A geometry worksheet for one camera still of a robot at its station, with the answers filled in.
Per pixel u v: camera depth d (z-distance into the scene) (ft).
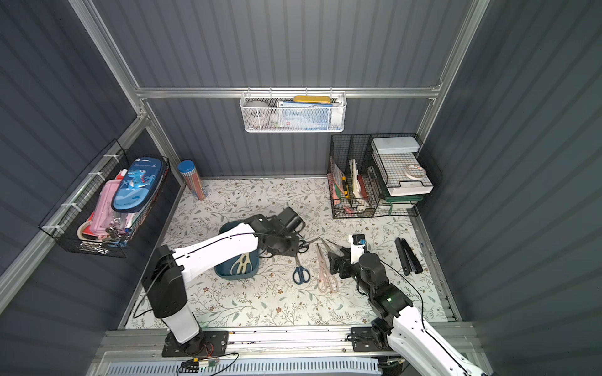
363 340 2.41
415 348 1.90
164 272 1.57
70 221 2.04
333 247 3.15
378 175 3.61
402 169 3.16
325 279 2.86
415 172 3.14
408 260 2.93
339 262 2.32
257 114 2.76
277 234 1.97
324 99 2.89
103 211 2.23
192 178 3.33
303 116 2.84
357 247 2.26
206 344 2.37
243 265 2.92
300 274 2.91
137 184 2.28
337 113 2.82
